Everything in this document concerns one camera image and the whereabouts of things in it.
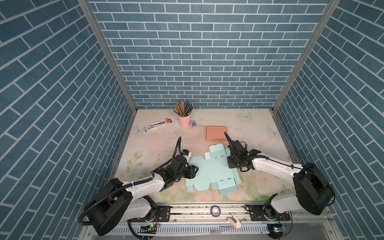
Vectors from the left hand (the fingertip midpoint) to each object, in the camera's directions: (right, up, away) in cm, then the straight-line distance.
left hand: (195, 169), depth 85 cm
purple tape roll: (+12, -18, -11) cm, 24 cm away
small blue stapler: (-3, +26, +23) cm, 35 cm away
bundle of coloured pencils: (-9, +37, +20) cm, 42 cm away
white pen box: (-29, +26, +23) cm, 45 cm away
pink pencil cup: (-8, +27, +20) cm, 35 cm away
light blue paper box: (+11, -1, +3) cm, 11 cm away
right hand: (+20, +4, +4) cm, 21 cm away
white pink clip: (+19, -20, -15) cm, 31 cm away
